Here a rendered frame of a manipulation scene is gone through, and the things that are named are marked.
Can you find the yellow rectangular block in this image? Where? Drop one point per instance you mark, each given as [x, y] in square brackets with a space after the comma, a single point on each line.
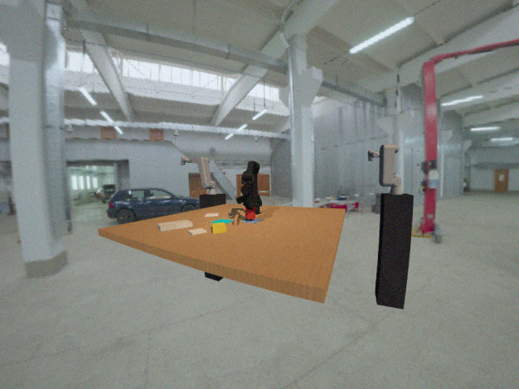
[219, 228]

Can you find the beige flat rectangular block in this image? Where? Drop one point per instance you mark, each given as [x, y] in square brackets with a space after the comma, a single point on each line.
[179, 224]

